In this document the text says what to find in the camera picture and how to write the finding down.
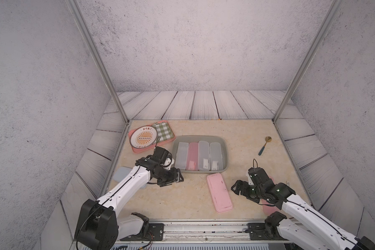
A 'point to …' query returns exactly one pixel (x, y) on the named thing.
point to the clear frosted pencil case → (182, 154)
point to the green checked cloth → (164, 132)
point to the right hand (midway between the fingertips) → (237, 191)
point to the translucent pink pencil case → (192, 157)
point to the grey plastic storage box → (222, 139)
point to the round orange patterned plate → (143, 136)
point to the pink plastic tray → (137, 150)
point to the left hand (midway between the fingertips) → (180, 181)
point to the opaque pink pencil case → (219, 193)
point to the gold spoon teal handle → (267, 139)
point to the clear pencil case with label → (203, 155)
